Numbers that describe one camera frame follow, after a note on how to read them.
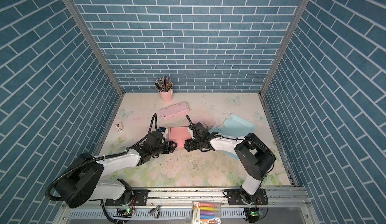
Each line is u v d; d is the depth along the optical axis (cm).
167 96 112
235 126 103
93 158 47
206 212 69
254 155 49
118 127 98
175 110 109
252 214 70
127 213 72
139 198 74
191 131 74
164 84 109
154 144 70
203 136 71
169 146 79
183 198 75
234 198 74
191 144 80
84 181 42
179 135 95
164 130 83
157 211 70
